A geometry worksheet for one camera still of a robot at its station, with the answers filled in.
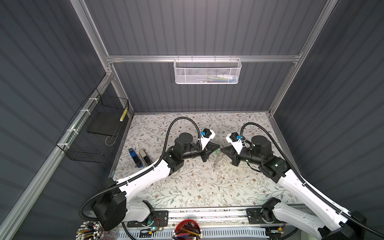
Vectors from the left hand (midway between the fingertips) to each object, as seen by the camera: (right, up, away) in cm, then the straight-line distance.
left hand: (218, 144), depth 71 cm
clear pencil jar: (-53, -33, -12) cm, 63 cm away
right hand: (+3, -3, +1) cm, 4 cm away
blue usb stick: (-50, -12, +24) cm, 57 cm away
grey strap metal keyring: (0, -4, 0) cm, 4 cm away
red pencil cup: (-15, -38, -4) cm, 41 cm away
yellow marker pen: (-51, +15, +11) cm, 54 cm away
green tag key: (-1, -3, 0) cm, 3 cm away
